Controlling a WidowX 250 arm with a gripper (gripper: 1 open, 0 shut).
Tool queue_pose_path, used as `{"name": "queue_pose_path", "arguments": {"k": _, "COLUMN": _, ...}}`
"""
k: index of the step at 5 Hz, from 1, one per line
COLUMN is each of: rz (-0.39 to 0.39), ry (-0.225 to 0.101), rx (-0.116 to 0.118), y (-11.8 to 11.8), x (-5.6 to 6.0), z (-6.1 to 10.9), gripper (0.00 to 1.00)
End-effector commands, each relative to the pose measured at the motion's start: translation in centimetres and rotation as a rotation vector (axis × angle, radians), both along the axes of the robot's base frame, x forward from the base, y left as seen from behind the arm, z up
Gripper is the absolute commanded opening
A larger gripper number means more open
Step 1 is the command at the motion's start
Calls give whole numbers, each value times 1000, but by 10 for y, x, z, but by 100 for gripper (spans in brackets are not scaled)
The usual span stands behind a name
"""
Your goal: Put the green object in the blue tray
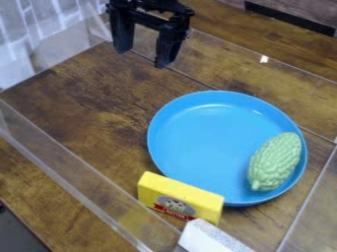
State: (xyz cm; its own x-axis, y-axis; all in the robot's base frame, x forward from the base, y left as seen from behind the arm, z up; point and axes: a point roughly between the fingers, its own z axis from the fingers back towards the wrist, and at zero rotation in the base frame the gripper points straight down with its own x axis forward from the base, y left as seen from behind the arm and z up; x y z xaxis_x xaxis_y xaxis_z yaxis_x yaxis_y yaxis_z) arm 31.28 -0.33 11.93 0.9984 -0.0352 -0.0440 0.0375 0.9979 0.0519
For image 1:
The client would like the clear acrylic enclosure wall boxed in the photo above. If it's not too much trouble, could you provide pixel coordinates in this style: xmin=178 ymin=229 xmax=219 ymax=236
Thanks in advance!
xmin=0 ymin=5 xmax=337 ymax=252

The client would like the green bumpy gourd toy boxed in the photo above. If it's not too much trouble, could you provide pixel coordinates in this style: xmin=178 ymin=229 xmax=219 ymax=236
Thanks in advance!
xmin=248 ymin=132 xmax=301 ymax=191

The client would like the blue round plate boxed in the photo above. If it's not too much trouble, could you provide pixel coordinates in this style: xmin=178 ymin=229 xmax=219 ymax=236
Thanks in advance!
xmin=147 ymin=91 xmax=308 ymax=207

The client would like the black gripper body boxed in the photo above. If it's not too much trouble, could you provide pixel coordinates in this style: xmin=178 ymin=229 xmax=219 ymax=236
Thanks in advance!
xmin=107 ymin=0 xmax=195 ymax=30

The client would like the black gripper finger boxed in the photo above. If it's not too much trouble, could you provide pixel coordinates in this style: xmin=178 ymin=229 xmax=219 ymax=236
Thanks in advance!
xmin=110 ymin=9 xmax=134 ymax=53
xmin=155 ymin=24 xmax=190 ymax=69

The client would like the yellow butter box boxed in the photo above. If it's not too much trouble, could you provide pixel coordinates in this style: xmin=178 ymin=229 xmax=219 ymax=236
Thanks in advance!
xmin=137 ymin=171 xmax=223 ymax=225

